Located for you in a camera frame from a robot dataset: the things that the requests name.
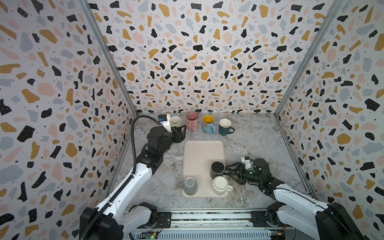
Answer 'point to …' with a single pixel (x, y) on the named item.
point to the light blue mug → (208, 126)
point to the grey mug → (190, 186)
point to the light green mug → (175, 121)
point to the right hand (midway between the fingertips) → (225, 169)
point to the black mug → (217, 168)
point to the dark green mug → (224, 127)
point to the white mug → (220, 185)
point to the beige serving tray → (197, 156)
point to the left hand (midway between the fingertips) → (182, 124)
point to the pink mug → (192, 118)
